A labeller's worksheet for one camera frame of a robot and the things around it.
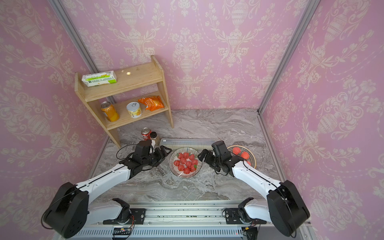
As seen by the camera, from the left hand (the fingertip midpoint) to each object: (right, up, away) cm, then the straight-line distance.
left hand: (170, 154), depth 85 cm
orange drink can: (-32, +24, -5) cm, 40 cm away
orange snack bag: (-12, +30, +5) cm, 32 cm away
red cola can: (-17, +12, +10) cm, 23 cm away
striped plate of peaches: (+45, -1, +5) cm, 45 cm away
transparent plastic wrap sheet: (+8, -6, +5) cm, 11 cm away
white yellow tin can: (-21, +26, +1) cm, 33 cm away
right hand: (+19, -3, 0) cm, 19 cm away
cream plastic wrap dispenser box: (+16, +5, +10) cm, 20 cm away
